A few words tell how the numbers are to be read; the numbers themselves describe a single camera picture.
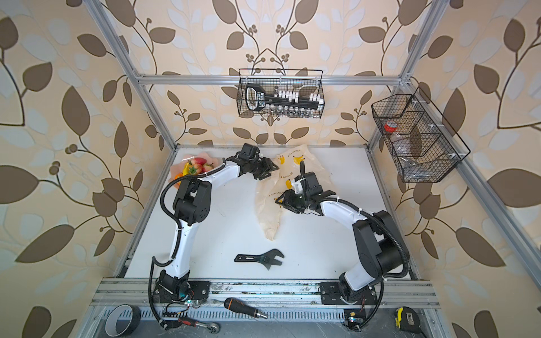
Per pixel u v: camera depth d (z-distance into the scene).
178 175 1.02
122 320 0.69
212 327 0.67
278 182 0.99
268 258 0.82
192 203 0.60
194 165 1.02
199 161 1.07
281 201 0.84
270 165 0.94
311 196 0.70
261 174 0.94
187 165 1.02
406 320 0.67
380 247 0.45
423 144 0.74
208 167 1.05
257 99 0.85
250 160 0.85
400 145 0.71
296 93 0.81
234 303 0.70
